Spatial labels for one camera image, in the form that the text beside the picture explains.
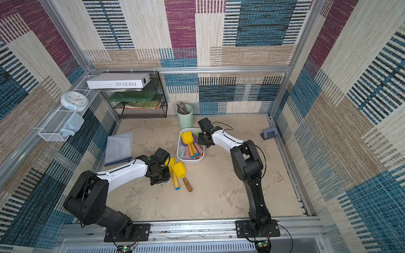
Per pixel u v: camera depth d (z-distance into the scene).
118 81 0.79
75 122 0.70
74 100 0.76
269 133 1.07
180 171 0.91
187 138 1.02
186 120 1.06
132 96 0.95
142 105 1.00
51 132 0.69
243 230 0.73
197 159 0.93
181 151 0.98
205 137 0.75
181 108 1.02
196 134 1.07
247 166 0.56
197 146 0.96
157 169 0.73
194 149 0.95
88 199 0.44
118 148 1.04
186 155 0.92
